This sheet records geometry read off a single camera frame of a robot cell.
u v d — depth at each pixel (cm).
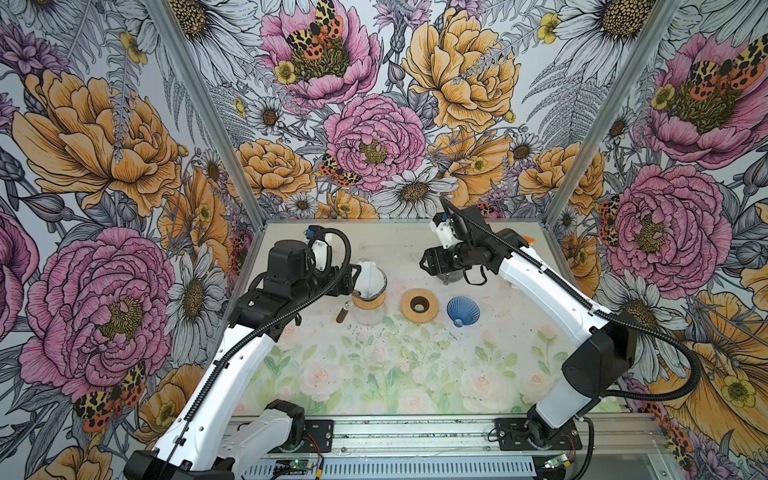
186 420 38
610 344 43
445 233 74
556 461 72
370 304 85
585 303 46
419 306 98
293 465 71
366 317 99
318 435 73
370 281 87
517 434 74
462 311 87
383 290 81
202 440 38
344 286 63
